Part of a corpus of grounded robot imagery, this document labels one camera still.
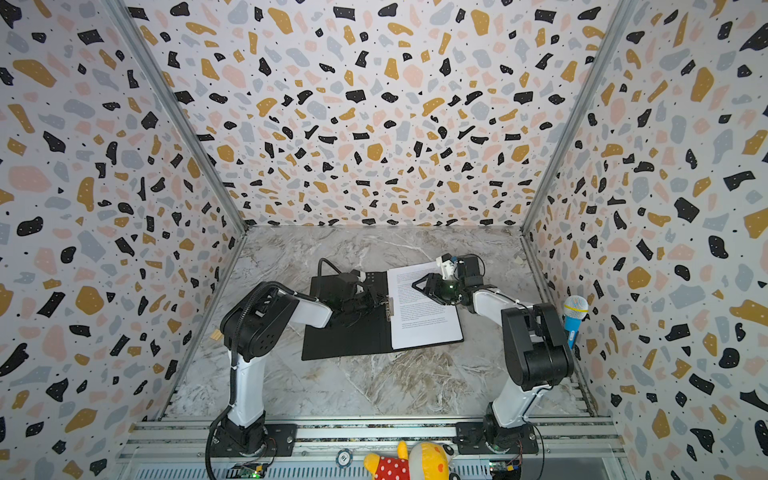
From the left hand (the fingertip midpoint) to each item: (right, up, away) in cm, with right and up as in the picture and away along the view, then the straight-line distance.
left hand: (389, 292), depth 97 cm
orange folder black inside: (-6, -12, -6) cm, 14 cm away
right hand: (+8, +4, -7) cm, 11 cm away
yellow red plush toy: (+9, -33, -31) cm, 47 cm away
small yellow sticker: (-52, -12, -7) cm, 54 cm away
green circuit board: (-30, -38, -27) cm, 56 cm away
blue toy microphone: (+44, 0, -29) cm, 53 cm away
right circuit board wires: (+29, -39, -26) cm, 55 cm away
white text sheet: (+9, -8, -3) cm, 12 cm away
